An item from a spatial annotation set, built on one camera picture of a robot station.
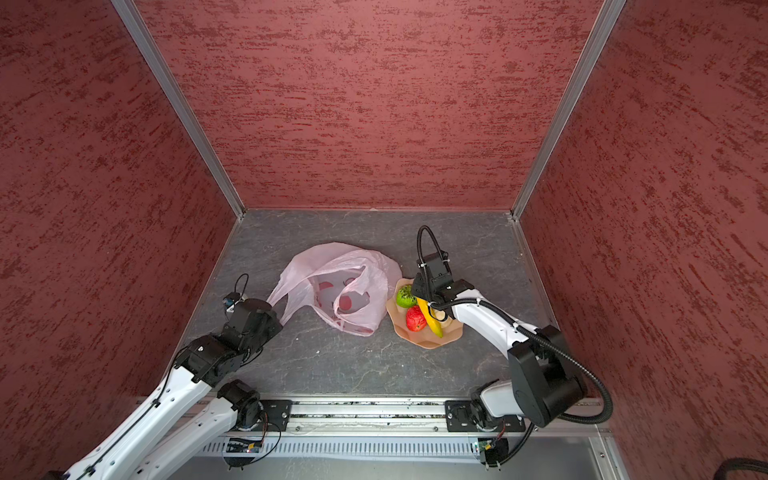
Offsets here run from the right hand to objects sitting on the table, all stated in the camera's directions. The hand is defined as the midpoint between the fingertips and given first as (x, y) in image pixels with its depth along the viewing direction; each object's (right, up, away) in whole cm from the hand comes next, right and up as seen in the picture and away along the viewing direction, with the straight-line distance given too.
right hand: (416, 290), depth 89 cm
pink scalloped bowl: (+10, -12, -2) cm, 16 cm away
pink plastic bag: (-20, +3, -8) cm, 22 cm away
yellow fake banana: (+4, -9, -6) cm, 11 cm away
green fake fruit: (-3, -2, -2) cm, 4 cm away
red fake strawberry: (-1, -7, -4) cm, 8 cm away
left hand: (-39, -7, -10) cm, 41 cm away
